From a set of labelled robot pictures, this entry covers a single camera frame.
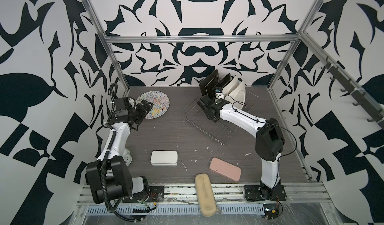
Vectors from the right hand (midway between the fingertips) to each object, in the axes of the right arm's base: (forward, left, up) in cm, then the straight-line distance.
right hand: (226, 104), depth 88 cm
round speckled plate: (+13, +42, -15) cm, 47 cm away
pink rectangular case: (-31, +3, -16) cm, 35 cm away
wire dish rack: (-9, +2, -15) cm, 18 cm away
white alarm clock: (-26, +54, -9) cm, 61 cm away
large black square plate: (+14, +10, +1) cm, 18 cm away
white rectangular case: (-26, +37, -12) cm, 47 cm away
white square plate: (+4, -6, +1) cm, 8 cm away
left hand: (-3, +44, +4) cm, 44 cm away
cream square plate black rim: (+11, -3, +3) cm, 12 cm away
